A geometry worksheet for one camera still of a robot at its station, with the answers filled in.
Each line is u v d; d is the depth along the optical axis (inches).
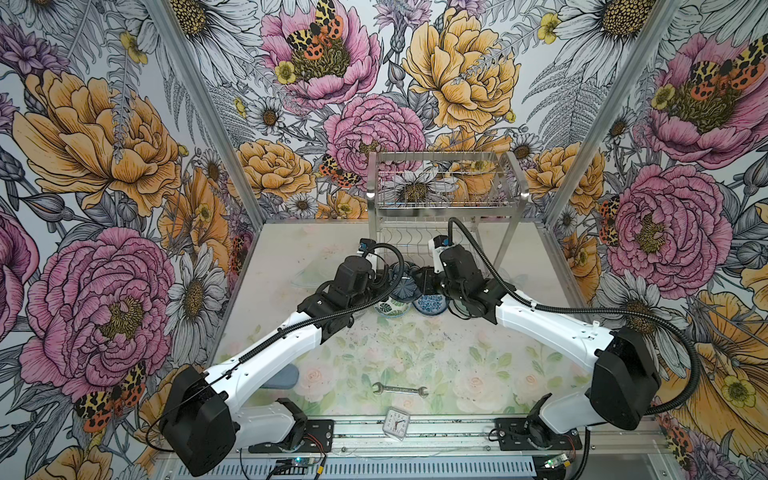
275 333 19.4
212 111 35.2
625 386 16.3
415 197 44.2
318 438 28.9
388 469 44.0
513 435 28.9
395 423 29.4
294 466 28.6
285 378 31.4
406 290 32.7
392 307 37.1
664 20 28.5
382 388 32.2
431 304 37.9
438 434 30.0
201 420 15.3
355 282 23.1
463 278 24.4
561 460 28.1
